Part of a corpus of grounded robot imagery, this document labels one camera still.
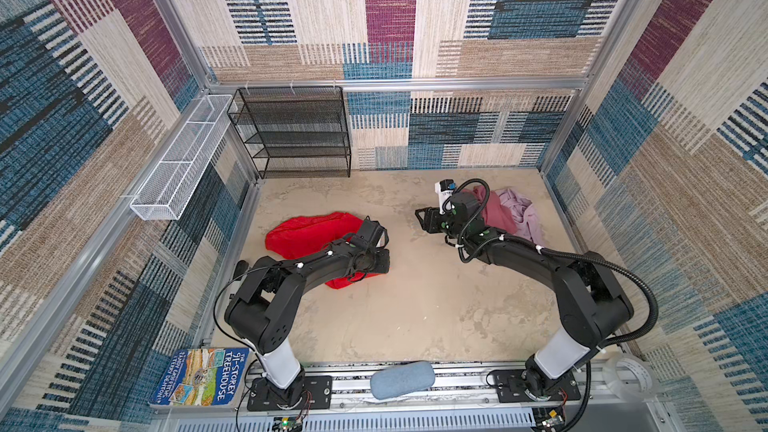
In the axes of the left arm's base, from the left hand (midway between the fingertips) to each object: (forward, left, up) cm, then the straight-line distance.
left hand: (387, 259), depth 92 cm
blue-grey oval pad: (-32, -3, -1) cm, 32 cm away
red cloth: (+10, +31, -1) cm, 32 cm away
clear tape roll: (-32, -60, -4) cm, 68 cm away
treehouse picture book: (-31, +45, -2) cm, 55 cm away
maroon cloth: (+11, -34, +6) cm, 37 cm away
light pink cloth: (+12, -47, -1) cm, 49 cm away
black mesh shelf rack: (+44, +32, +14) cm, 57 cm away
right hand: (+9, -11, +10) cm, 17 cm away
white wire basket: (+3, +51, +29) cm, 59 cm away
